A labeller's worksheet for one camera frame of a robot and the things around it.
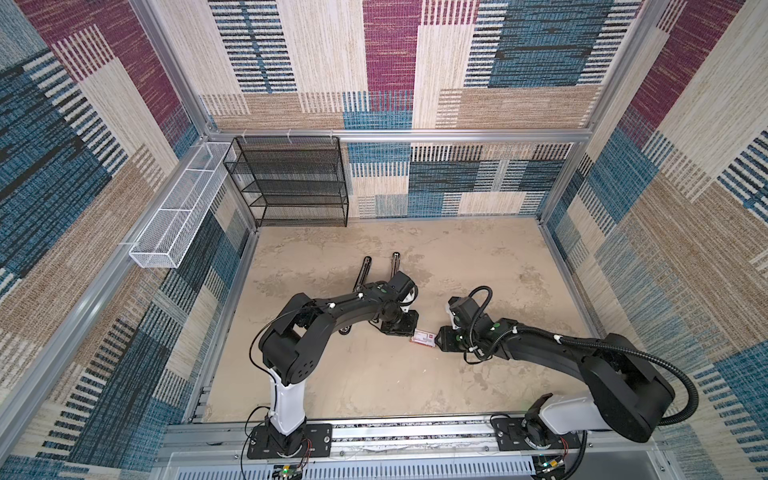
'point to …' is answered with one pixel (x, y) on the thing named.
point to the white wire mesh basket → (165, 241)
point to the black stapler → (362, 275)
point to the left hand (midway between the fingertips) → (417, 330)
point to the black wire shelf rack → (291, 181)
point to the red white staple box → (424, 338)
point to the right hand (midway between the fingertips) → (442, 345)
